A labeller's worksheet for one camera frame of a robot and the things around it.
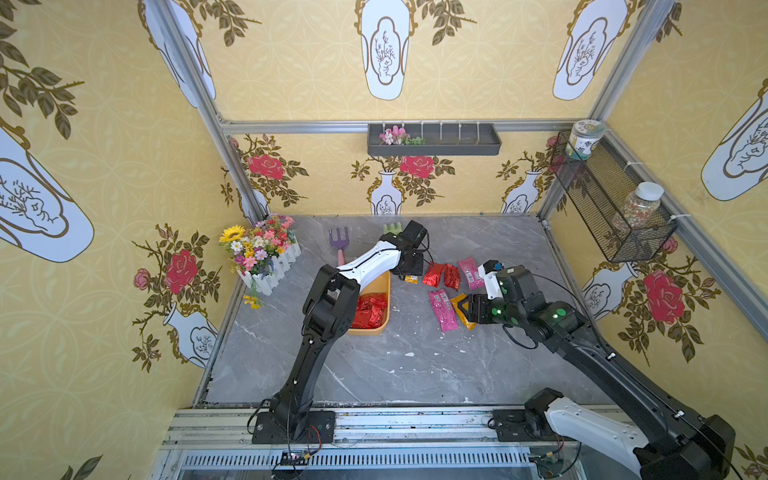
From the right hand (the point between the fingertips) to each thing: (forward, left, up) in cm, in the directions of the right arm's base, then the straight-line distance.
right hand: (471, 300), depth 78 cm
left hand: (+19, +18, -13) cm, 29 cm away
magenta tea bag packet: (+4, +5, -14) cm, 15 cm away
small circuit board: (-35, +43, -19) cm, 59 cm away
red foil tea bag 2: (+17, +2, -14) cm, 22 cm away
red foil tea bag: (+17, +8, -14) cm, 23 cm away
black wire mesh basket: (+34, -40, +10) cm, 53 cm away
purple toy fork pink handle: (+31, +42, -17) cm, 55 cm away
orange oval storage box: (+2, +27, -12) cm, 29 cm away
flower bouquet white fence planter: (+13, +60, 0) cm, 62 cm away
